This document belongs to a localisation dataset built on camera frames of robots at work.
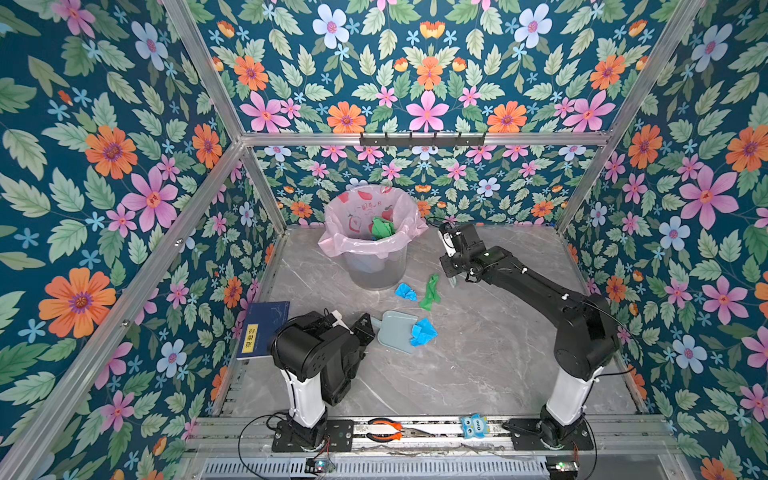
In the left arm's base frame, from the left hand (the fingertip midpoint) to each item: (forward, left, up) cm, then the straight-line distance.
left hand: (374, 309), depth 88 cm
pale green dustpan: (-3, -6, -8) cm, 11 cm away
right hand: (+13, -24, +8) cm, 28 cm away
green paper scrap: (+21, -4, +13) cm, 24 cm away
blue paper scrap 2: (-5, -15, -7) cm, 17 cm away
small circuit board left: (-37, +14, -8) cm, 40 cm away
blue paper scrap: (+9, -10, -5) cm, 14 cm away
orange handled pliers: (-32, -2, -8) cm, 33 cm away
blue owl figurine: (-31, -25, -6) cm, 41 cm away
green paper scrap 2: (+8, -19, -6) cm, 22 cm away
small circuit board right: (-41, -45, -8) cm, 61 cm away
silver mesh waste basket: (+14, +2, +1) cm, 14 cm away
